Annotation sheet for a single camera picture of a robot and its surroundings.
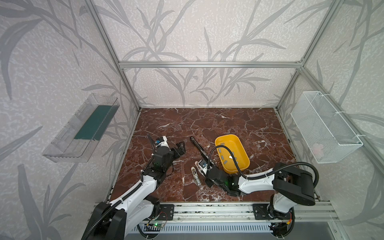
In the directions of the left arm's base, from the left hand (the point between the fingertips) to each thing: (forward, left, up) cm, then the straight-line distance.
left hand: (181, 140), depth 85 cm
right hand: (-11, -12, -9) cm, 19 cm away
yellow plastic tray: (+7, -33, -13) cm, 36 cm away
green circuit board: (-39, +9, -13) cm, 42 cm away
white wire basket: (-10, -65, +21) cm, 69 cm away
